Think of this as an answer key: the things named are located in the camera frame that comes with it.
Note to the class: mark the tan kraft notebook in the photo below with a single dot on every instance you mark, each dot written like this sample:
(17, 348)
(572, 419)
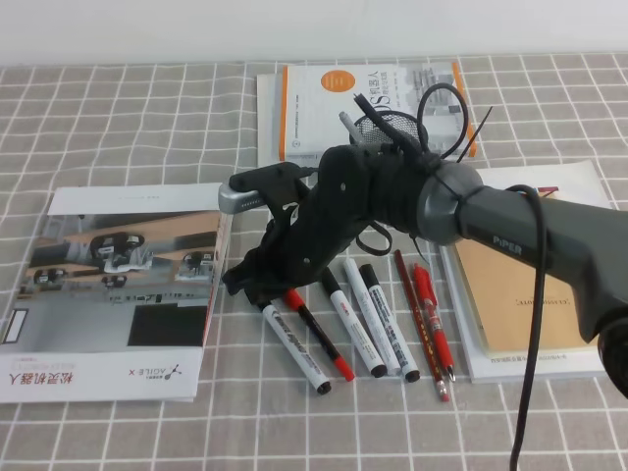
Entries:
(578, 236)

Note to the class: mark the Agilex robot brochure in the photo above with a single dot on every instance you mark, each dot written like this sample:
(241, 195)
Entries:
(76, 330)

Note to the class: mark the long white marker white cap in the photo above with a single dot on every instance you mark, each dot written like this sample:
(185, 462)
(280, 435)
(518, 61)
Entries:
(371, 317)

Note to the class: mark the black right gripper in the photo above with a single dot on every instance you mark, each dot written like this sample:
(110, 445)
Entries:
(304, 237)

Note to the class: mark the red gel pen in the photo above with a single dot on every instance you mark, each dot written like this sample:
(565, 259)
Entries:
(429, 303)

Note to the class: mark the dark red pencil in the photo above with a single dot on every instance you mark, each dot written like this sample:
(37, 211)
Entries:
(421, 327)

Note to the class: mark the brochure stack underneath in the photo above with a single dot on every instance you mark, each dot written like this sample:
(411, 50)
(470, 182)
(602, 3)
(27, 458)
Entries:
(192, 239)

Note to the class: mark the white book under orange book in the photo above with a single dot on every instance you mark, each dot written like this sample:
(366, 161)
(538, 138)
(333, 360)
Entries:
(269, 104)

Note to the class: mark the grey silver pen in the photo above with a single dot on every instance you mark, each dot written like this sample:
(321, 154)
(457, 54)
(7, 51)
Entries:
(355, 135)

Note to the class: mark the orange white robotics book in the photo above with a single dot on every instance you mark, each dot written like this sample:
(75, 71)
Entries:
(311, 99)

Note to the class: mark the red black fineliner pen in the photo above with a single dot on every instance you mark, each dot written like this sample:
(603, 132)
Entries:
(293, 299)

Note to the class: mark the large white catalogue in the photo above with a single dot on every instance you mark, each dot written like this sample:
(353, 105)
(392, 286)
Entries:
(539, 176)

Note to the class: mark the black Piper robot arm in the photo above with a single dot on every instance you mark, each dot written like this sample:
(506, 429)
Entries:
(440, 201)

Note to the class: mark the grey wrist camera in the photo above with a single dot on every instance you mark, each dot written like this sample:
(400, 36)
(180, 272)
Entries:
(274, 186)

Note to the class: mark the short white marker black cap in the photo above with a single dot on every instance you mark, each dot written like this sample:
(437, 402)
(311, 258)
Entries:
(360, 339)

